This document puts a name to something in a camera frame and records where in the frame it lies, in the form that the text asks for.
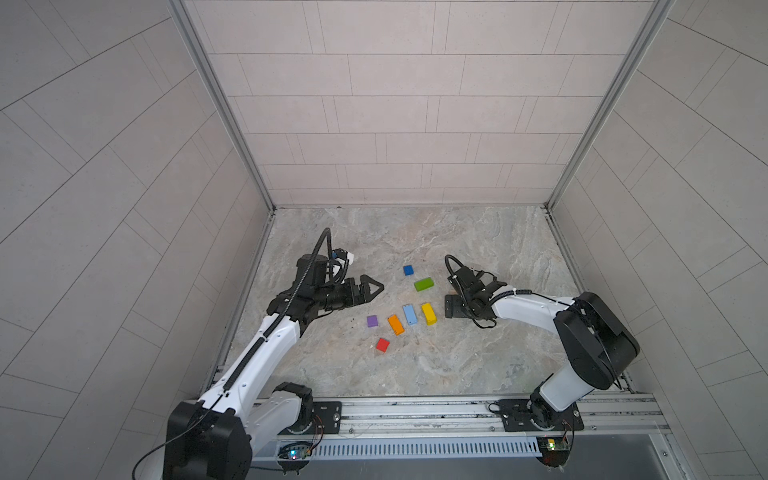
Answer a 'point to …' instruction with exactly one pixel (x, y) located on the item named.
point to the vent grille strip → (425, 447)
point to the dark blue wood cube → (408, 270)
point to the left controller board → (297, 450)
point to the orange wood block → (395, 324)
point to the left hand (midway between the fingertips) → (379, 289)
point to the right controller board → (555, 450)
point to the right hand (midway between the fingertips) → (456, 310)
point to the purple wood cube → (372, 321)
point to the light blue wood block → (410, 314)
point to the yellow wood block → (429, 314)
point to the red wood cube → (382, 344)
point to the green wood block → (424, 284)
